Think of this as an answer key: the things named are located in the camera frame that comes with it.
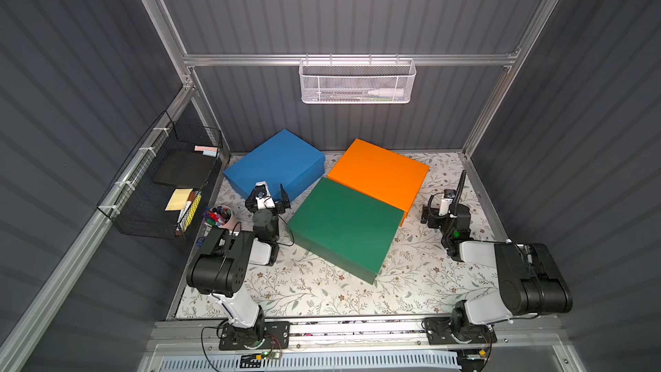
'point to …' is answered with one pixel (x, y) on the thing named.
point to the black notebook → (184, 168)
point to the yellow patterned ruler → (190, 212)
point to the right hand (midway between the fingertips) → (442, 207)
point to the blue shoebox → (284, 159)
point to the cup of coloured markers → (218, 216)
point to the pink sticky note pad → (201, 148)
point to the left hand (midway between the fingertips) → (266, 188)
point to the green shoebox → (351, 229)
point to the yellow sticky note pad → (178, 200)
